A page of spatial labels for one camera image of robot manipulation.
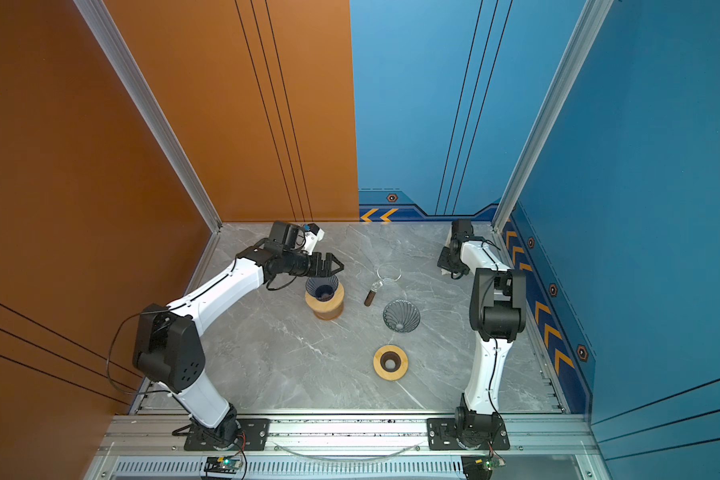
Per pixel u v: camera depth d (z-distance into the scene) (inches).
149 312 18.4
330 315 36.9
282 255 27.1
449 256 36.6
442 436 28.5
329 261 30.4
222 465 27.9
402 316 36.0
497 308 22.1
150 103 33.5
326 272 29.8
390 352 33.5
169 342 17.8
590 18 27.7
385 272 41.7
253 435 29.0
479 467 27.8
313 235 31.2
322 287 35.2
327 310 33.9
